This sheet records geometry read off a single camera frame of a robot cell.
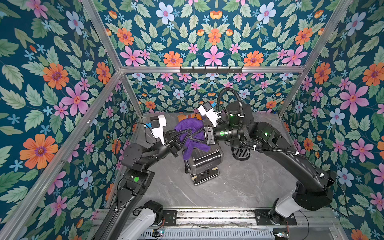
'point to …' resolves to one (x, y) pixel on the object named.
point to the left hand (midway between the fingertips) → (190, 132)
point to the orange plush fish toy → (183, 117)
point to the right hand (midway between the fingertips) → (194, 131)
